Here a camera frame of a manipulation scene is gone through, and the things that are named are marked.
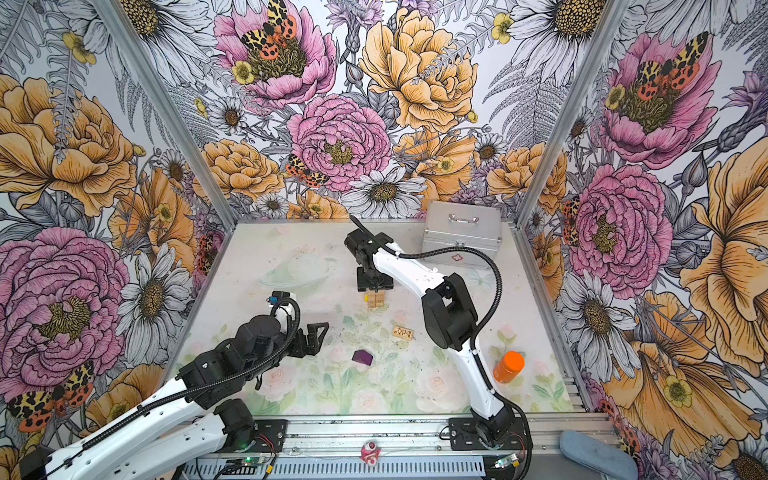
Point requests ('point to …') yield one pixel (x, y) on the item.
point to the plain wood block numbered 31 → (372, 301)
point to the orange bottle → (508, 367)
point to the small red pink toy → (370, 454)
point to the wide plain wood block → (378, 292)
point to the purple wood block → (362, 356)
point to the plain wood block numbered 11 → (379, 300)
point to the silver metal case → (449, 224)
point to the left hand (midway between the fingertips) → (310, 333)
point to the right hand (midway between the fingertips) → (375, 294)
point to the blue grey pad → (599, 454)
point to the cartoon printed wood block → (402, 333)
